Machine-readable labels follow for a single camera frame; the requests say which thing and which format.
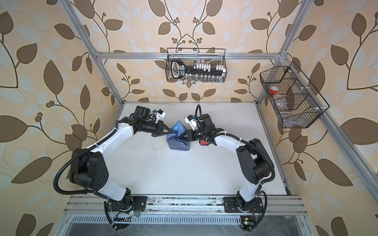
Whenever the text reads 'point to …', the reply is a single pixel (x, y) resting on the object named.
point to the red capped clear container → (274, 90)
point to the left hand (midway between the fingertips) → (169, 130)
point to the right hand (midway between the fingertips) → (181, 137)
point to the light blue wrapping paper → (174, 141)
